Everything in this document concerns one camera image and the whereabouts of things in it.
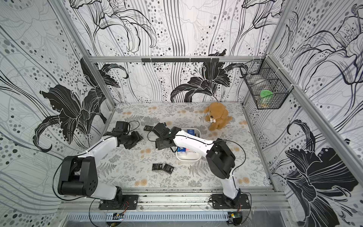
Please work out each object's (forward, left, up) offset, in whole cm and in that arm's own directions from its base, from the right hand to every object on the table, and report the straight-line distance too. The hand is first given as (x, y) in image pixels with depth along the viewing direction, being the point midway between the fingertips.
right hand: (166, 142), depth 88 cm
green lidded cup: (+16, -59, +21) cm, 64 cm away
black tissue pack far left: (+14, +16, -5) cm, 22 cm away
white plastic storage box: (-6, -15, -7) cm, 17 cm away
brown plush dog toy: (+16, -33, +8) cm, 37 cm away
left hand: (+2, +17, -2) cm, 17 cm away
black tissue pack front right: (-15, -2, -5) cm, 16 cm away
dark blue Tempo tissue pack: (-5, -9, -2) cm, 11 cm away
